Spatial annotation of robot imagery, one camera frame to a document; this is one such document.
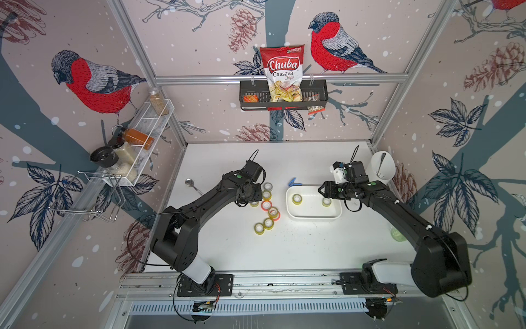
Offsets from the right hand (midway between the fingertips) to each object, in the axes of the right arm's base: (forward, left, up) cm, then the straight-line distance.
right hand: (322, 188), depth 86 cm
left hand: (-2, +27, -2) cm, 27 cm away
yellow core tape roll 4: (-14, +27, -13) cm, 33 cm away
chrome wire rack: (-19, +74, +24) cm, 80 cm away
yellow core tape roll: (+1, +10, -12) cm, 15 cm away
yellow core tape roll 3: (-12, +23, -12) cm, 29 cm away
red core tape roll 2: (-8, +19, -12) cm, 24 cm away
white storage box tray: (-3, +4, -12) cm, 13 cm away
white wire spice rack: (+19, +76, +19) cm, 80 cm away
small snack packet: (+29, +4, +20) cm, 35 cm away
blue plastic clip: (+10, +12, -11) cm, 19 cm away
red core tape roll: (-2, +25, -13) cm, 28 cm away
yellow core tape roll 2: (+8, +24, -12) cm, 28 cm away
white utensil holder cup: (+14, -31, -3) cm, 34 cm away
